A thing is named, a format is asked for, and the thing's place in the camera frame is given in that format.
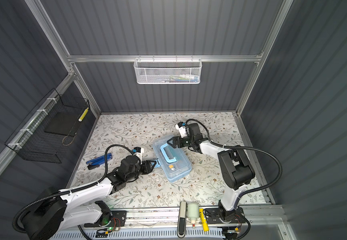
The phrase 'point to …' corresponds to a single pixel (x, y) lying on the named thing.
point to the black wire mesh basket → (29, 141)
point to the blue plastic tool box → (174, 162)
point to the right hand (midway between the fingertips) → (173, 142)
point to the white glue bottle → (193, 213)
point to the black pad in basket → (64, 123)
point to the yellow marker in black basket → (83, 115)
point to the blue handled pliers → (95, 163)
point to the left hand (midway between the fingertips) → (155, 162)
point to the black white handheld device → (182, 220)
